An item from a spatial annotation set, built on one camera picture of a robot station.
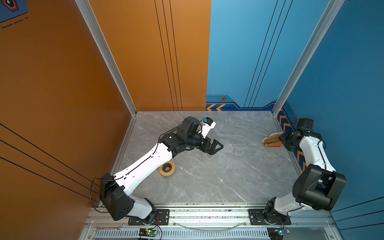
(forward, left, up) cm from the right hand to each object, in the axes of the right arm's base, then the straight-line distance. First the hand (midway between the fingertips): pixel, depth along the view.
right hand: (280, 138), depth 86 cm
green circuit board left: (-43, +72, -15) cm, 86 cm away
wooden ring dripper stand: (-12, +67, -13) cm, 69 cm away
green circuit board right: (-43, +11, -16) cm, 48 cm away
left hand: (-11, +39, +13) cm, 42 cm away
